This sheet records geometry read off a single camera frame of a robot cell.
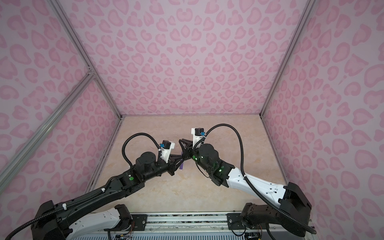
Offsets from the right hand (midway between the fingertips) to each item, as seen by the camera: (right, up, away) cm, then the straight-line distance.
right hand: (179, 141), depth 69 cm
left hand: (+3, -7, +1) cm, 7 cm away
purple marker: (+1, -12, +2) cm, 12 cm away
